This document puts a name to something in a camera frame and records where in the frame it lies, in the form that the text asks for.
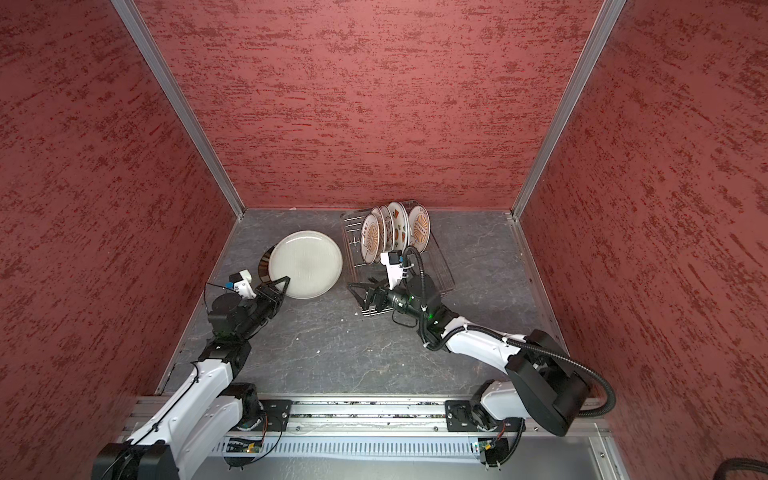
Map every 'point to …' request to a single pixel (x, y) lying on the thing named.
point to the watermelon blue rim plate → (402, 225)
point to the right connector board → (496, 450)
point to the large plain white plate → (311, 260)
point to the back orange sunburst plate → (419, 228)
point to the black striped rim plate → (263, 266)
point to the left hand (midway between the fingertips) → (292, 282)
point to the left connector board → (243, 445)
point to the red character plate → (390, 230)
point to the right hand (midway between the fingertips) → (353, 287)
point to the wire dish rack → (431, 261)
